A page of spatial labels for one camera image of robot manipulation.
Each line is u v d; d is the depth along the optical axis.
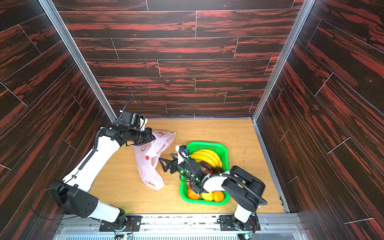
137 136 0.64
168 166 0.70
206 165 0.87
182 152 0.72
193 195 0.77
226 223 0.73
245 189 0.40
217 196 0.75
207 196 0.78
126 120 0.59
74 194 0.39
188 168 0.58
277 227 0.73
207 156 0.87
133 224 0.73
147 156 0.65
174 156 0.82
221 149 0.95
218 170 0.85
